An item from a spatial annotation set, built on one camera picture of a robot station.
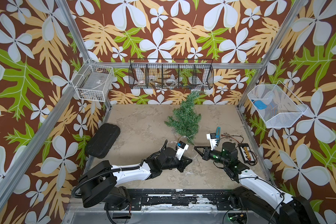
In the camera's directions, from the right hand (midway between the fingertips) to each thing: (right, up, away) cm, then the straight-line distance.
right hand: (194, 148), depth 78 cm
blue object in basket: (+44, +26, +9) cm, 52 cm away
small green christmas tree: (-5, +16, 0) cm, 17 cm away
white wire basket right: (+51, +25, +5) cm, 57 cm away
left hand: (-1, -6, -2) cm, 6 cm away
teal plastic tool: (+22, +4, +23) cm, 32 cm away
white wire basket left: (-61, +41, +8) cm, 74 cm away
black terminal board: (+38, -6, +13) cm, 40 cm away
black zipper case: (-59, +3, +16) cm, 61 cm away
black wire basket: (-13, +49, +19) cm, 54 cm away
